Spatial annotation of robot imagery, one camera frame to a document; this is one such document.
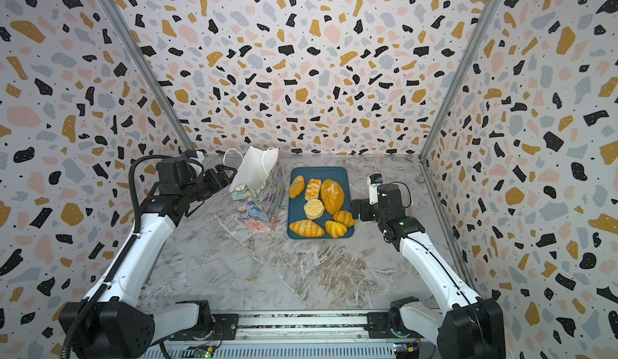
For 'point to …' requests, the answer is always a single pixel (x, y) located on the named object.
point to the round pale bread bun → (314, 208)
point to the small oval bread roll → (297, 187)
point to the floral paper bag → (257, 189)
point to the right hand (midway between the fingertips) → (360, 196)
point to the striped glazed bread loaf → (312, 189)
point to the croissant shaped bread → (306, 229)
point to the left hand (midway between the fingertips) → (228, 170)
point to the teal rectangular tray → (295, 211)
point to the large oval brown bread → (332, 196)
